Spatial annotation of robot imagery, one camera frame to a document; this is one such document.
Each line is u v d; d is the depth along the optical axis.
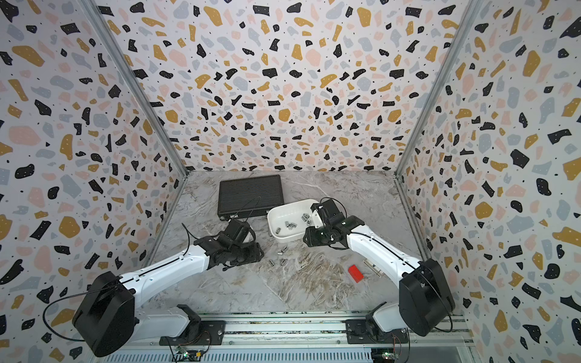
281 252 0.92
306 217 1.03
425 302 0.42
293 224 1.00
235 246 0.70
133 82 0.86
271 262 0.90
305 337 0.73
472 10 0.72
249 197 1.06
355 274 0.85
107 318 0.40
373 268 0.88
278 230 0.99
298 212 1.05
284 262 0.90
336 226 0.60
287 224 1.00
